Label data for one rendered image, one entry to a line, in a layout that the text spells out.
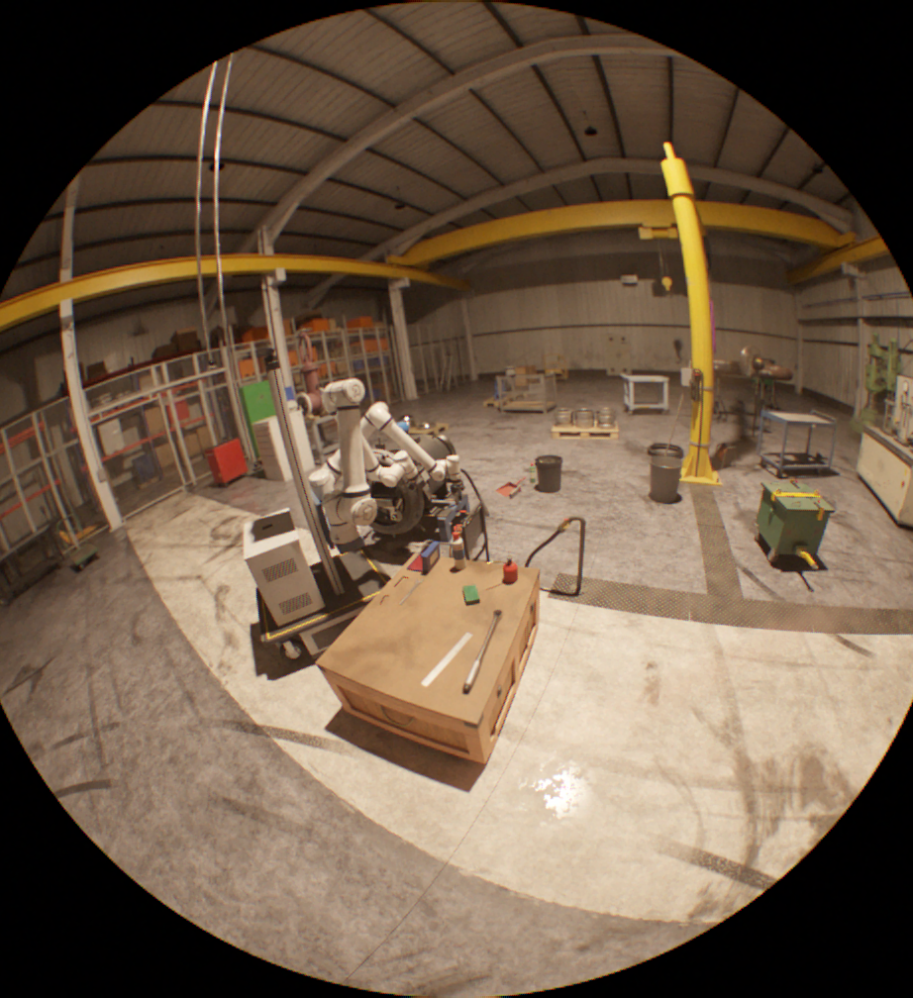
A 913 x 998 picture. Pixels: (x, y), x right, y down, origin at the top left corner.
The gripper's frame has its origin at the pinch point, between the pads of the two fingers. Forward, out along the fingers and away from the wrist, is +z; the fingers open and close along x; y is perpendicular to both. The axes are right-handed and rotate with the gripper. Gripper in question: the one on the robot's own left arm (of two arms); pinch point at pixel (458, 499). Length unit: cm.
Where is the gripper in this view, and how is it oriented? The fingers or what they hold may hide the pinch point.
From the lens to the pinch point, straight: 257.1
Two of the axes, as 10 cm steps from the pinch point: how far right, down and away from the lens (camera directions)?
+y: 9.1, 0.5, -4.1
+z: 1.3, 9.1, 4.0
